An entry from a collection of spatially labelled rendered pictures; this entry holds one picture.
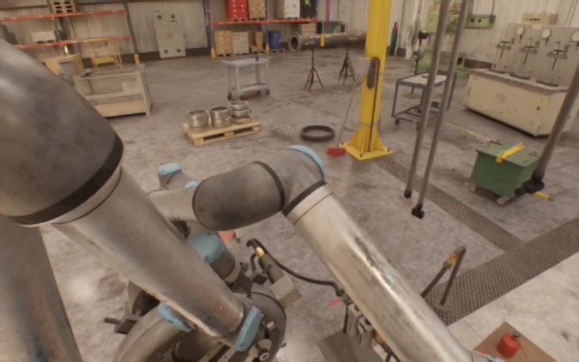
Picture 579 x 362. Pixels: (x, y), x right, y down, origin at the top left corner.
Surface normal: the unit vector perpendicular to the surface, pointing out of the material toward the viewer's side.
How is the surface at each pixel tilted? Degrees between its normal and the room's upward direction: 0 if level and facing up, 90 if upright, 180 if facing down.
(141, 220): 87
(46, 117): 58
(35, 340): 89
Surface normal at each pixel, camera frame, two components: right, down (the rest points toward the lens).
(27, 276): 0.98, 0.11
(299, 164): 0.39, -0.54
